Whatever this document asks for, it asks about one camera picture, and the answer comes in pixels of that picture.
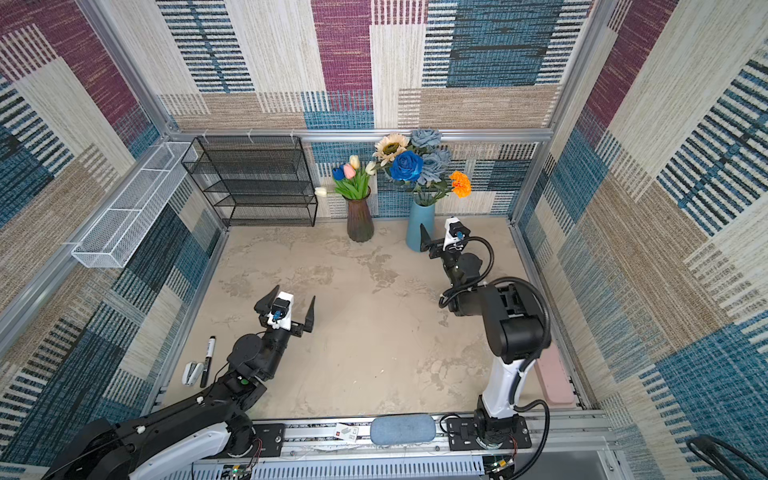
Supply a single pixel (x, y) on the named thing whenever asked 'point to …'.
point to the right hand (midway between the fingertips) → (437, 222)
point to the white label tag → (346, 432)
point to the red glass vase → (360, 223)
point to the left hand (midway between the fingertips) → (293, 289)
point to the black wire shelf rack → (254, 181)
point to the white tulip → (320, 191)
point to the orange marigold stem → (460, 185)
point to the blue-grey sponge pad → (386, 430)
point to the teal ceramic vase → (425, 215)
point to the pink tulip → (349, 171)
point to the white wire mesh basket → (113, 240)
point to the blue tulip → (339, 173)
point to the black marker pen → (209, 354)
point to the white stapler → (192, 372)
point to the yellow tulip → (354, 161)
